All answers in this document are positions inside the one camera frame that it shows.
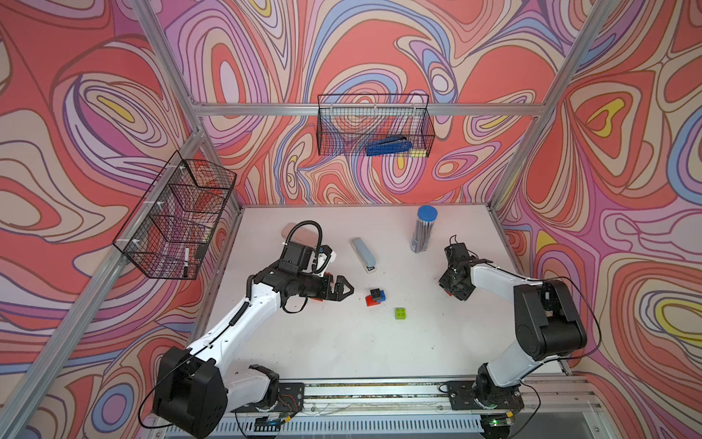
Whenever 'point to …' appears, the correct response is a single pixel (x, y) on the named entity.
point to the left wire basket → (168, 234)
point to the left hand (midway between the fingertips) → (344, 290)
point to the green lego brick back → (400, 313)
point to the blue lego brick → (382, 293)
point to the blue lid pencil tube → (427, 216)
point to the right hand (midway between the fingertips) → (450, 293)
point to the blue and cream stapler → (365, 255)
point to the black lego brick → (376, 294)
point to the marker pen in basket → (186, 262)
